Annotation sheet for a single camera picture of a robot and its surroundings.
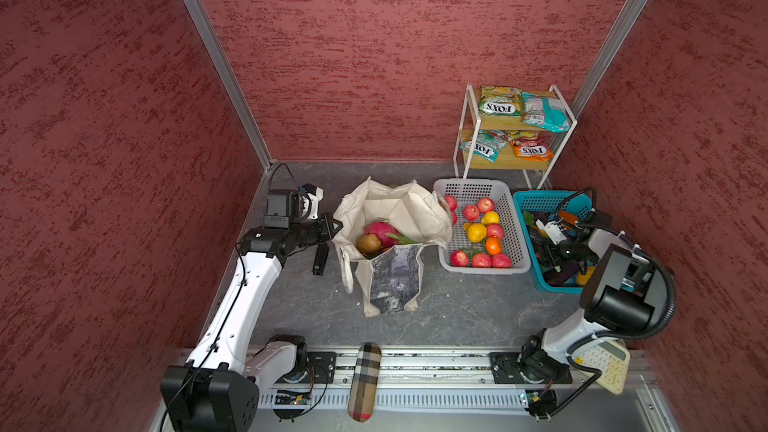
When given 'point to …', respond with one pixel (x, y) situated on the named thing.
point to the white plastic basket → (468, 192)
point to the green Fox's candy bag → (488, 143)
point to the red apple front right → (501, 261)
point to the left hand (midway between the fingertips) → (342, 231)
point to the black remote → (320, 258)
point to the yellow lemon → (476, 232)
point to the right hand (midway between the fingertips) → (542, 254)
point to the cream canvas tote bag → (390, 281)
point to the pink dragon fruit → (387, 234)
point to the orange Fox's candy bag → (531, 150)
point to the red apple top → (485, 204)
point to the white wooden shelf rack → (512, 129)
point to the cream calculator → (610, 357)
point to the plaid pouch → (365, 382)
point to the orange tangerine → (494, 245)
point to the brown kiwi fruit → (369, 244)
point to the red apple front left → (459, 259)
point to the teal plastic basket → (558, 202)
